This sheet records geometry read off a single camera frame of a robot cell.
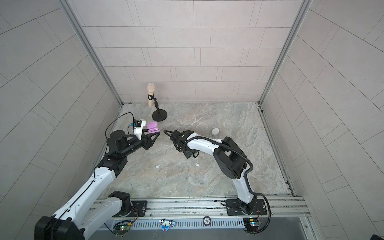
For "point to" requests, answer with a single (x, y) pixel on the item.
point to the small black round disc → (207, 221)
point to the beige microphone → (150, 87)
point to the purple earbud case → (152, 127)
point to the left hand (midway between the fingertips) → (159, 131)
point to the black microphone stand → (158, 115)
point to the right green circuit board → (251, 224)
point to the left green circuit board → (122, 230)
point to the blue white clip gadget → (165, 224)
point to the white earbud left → (157, 166)
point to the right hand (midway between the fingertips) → (193, 152)
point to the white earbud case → (215, 131)
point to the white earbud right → (197, 164)
